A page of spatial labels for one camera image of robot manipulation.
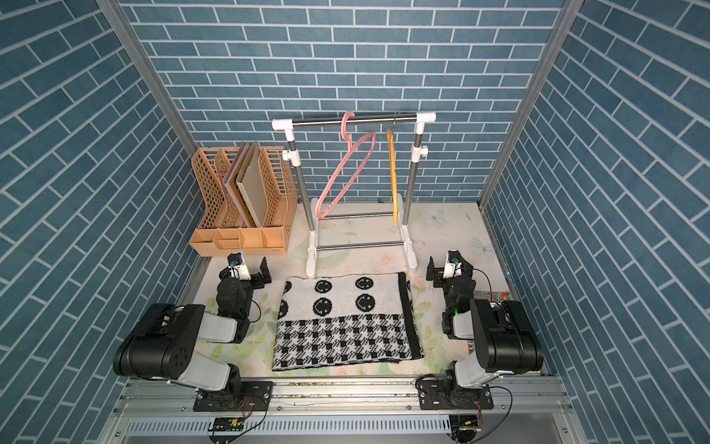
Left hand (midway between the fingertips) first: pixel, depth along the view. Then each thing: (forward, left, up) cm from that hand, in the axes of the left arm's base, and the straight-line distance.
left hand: (257, 259), depth 89 cm
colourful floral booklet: (-9, -80, -7) cm, 80 cm away
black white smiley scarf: (-17, -29, -7) cm, 35 cm away
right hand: (0, -63, +1) cm, 63 cm away
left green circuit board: (-43, 0, -14) cm, 45 cm away
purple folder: (+17, +7, +18) cm, 26 cm away
